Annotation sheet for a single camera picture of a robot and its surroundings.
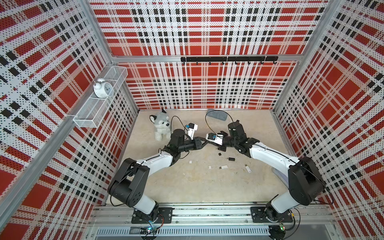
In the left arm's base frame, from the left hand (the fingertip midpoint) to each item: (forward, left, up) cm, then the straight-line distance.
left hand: (210, 141), depth 82 cm
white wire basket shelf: (+18, +73, +5) cm, 75 cm away
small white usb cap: (-8, 0, -17) cm, 19 cm away
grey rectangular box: (+34, -7, -15) cm, 37 cm away
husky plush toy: (+12, +30, -1) cm, 32 cm away
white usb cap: (-5, +12, -17) cm, 21 cm away
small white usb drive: (-10, -24, -18) cm, 31 cm away
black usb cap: (+1, -7, -17) cm, 18 cm away
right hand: (+3, -2, -1) cm, 3 cm away
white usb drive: (-8, -9, -17) cm, 21 cm away
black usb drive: (-3, -14, -17) cm, 22 cm away
